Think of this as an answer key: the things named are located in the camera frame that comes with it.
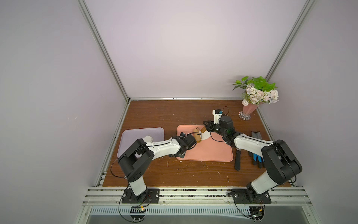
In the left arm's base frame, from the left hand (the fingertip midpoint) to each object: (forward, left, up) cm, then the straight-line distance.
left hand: (179, 152), depth 90 cm
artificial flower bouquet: (+27, -48, +29) cm, 63 cm away
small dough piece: (+10, -18, +4) cm, 21 cm away
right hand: (+16, -17, +13) cm, 27 cm away
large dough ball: (+9, +22, +1) cm, 24 cm away
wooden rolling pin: (+9, -12, +4) cm, 16 cm away
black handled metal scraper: (-5, -37, 0) cm, 37 cm away
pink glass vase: (+28, -49, +9) cm, 57 cm away
